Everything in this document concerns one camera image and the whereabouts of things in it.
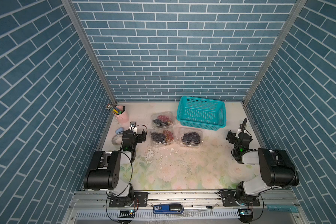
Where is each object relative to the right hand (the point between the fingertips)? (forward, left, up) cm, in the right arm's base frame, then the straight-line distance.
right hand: (239, 132), depth 94 cm
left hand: (-4, +68, +2) cm, 68 cm away
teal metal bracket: (-41, -16, -8) cm, 44 cm away
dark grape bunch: (-4, +32, -3) cm, 32 cm away
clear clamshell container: (+1, +38, -4) cm, 39 cm away
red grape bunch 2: (-6, +48, 0) cm, 48 cm away
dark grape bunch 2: (-7, +55, -2) cm, 55 cm away
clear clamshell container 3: (-11, +50, -1) cm, 52 cm away
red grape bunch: (+9, +52, -2) cm, 53 cm away
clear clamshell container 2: (+11, +61, -1) cm, 62 cm away
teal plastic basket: (+22, +21, -7) cm, 31 cm away
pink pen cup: (+6, +83, +4) cm, 84 cm away
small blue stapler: (-3, +84, -3) cm, 84 cm away
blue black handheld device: (-47, +44, -2) cm, 64 cm away
